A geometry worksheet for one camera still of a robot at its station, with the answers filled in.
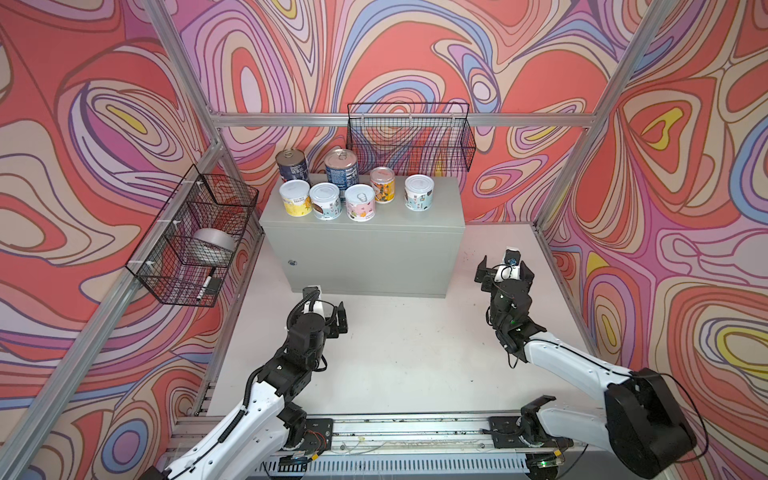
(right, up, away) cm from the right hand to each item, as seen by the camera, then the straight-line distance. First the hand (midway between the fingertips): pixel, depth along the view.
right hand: (504, 266), depth 83 cm
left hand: (-49, -10, -3) cm, 50 cm away
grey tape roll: (-76, +5, -11) cm, 77 cm away
